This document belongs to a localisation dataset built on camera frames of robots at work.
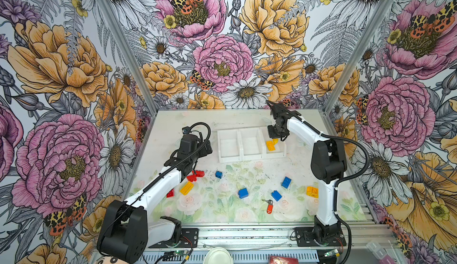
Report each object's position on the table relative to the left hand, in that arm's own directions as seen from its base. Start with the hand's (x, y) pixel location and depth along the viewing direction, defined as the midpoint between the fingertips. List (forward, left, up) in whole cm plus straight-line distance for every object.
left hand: (201, 149), depth 87 cm
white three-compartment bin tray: (+6, -20, -6) cm, 22 cm away
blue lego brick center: (-18, -20, -11) cm, 29 cm away
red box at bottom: (-43, -33, -8) cm, 55 cm away
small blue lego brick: (-8, -8, -11) cm, 16 cm away
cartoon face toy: (-45, +12, +23) cm, 51 cm away
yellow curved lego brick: (+7, -38, -4) cm, 39 cm away
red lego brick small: (-10, +5, -11) cm, 16 cm away
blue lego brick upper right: (-12, -42, -12) cm, 45 cm away
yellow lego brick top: (+9, -37, -11) cm, 39 cm away
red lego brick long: (-7, +1, -12) cm, 14 cm away
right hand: (+10, -39, -5) cm, 40 cm away
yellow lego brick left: (-15, +7, -12) cm, 20 cm away
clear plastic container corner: (-40, -71, -11) cm, 82 cm away
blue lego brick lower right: (-19, -36, -12) cm, 42 cm away
